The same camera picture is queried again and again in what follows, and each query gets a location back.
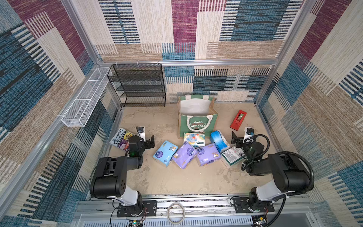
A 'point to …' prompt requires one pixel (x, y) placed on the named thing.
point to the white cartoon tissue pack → (196, 139)
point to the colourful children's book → (121, 139)
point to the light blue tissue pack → (164, 152)
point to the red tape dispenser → (238, 119)
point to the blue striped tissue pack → (218, 140)
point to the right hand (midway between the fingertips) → (241, 133)
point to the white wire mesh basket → (79, 112)
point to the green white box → (232, 156)
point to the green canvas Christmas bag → (197, 114)
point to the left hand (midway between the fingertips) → (146, 135)
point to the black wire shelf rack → (138, 84)
